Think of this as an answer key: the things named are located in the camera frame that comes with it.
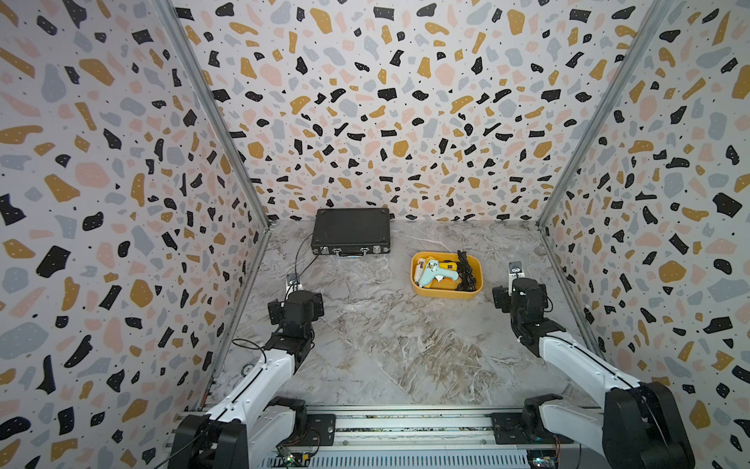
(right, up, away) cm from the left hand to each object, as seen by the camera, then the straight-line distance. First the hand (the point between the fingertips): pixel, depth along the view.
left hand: (297, 296), depth 85 cm
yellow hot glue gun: (+46, +8, +15) cm, 49 cm away
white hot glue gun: (+37, +6, +15) cm, 40 cm away
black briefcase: (+11, +20, +29) cm, 37 cm away
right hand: (+66, +3, +2) cm, 67 cm away
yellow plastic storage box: (+46, 0, +12) cm, 48 cm away
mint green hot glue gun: (+41, +7, +12) cm, 43 cm away
